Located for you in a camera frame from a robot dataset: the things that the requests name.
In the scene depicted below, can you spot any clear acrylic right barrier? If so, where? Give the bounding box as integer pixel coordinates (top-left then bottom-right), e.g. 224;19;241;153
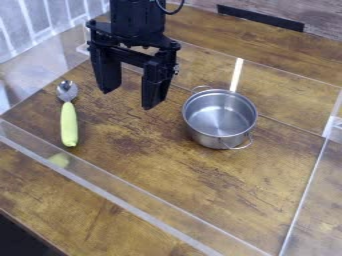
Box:
280;90;342;256

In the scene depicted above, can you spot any silver metal pot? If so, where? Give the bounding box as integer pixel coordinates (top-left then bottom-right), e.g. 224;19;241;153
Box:
182;85;258;150

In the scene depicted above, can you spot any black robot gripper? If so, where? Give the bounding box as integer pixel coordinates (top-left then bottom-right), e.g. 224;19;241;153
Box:
86;0;182;110

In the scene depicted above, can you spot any black bar on table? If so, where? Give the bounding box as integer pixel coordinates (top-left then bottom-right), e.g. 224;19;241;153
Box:
217;4;305;32

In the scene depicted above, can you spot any spoon with yellow-green handle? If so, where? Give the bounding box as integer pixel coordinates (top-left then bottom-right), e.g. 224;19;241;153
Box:
57;80;79;147

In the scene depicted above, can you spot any clear acrylic barrier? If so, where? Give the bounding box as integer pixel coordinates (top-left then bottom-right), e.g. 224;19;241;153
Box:
0;118;272;256
280;90;342;256

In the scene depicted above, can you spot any clear acrylic front barrier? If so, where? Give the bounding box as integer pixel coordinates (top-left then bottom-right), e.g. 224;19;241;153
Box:
0;118;272;256

